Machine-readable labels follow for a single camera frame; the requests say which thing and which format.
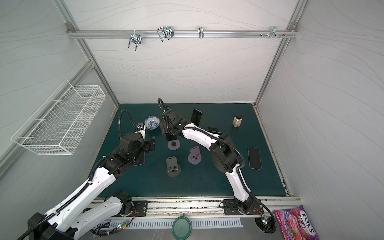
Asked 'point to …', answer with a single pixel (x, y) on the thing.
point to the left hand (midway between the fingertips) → (147, 133)
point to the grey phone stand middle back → (174, 144)
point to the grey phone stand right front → (194, 157)
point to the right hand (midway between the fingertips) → (171, 119)
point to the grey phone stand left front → (173, 169)
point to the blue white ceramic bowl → (152, 122)
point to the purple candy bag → (295, 224)
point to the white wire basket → (58, 125)
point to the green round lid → (181, 228)
